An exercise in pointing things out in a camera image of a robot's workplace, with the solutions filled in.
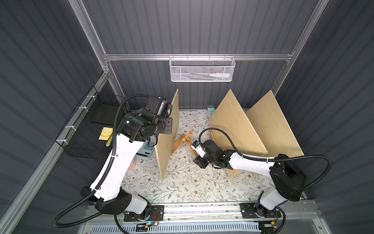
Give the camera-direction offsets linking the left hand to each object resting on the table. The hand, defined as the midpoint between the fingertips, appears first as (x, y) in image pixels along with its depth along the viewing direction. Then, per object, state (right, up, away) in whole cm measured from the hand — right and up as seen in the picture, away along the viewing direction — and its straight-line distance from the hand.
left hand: (167, 124), depth 64 cm
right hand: (+15, -20, +22) cm, 34 cm away
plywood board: (+34, +4, +20) cm, 40 cm away
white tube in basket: (+34, +32, +30) cm, 55 cm away
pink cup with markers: (-24, -24, +23) cm, 41 cm away
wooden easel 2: (+26, -8, +35) cm, 44 cm away
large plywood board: (+51, -2, +7) cm, 51 cm away
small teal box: (+28, +13, +57) cm, 65 cm away
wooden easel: (+7, -7, +15) cm, 18 cm away
